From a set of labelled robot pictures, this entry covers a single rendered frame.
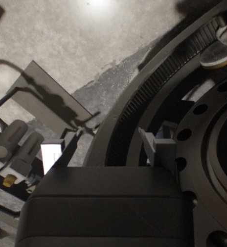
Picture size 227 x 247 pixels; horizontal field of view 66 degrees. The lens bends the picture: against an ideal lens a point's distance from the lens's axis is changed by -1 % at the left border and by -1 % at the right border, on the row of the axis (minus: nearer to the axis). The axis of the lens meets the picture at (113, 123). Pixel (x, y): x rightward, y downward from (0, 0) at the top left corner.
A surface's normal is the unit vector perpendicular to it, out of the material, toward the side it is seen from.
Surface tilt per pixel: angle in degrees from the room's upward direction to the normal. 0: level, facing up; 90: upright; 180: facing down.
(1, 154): 90
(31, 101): 0
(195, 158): 90
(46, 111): 0
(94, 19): 0
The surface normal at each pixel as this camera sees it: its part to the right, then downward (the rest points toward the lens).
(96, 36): -0.12, 0.62
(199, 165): -0.66, -0.63
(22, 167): 0.74, -0.46
